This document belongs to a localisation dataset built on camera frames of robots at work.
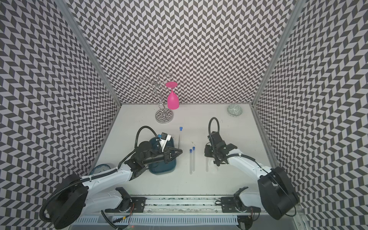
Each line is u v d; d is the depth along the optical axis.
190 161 0.88
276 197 0.40
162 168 0.78
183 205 0.74
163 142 0.69
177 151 0.73
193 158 0.89
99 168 0.81
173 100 0.90
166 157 0.67
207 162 0.87
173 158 0.70
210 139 0.67
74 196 0.40
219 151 0.65
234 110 1.12
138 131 0.63
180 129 0.73
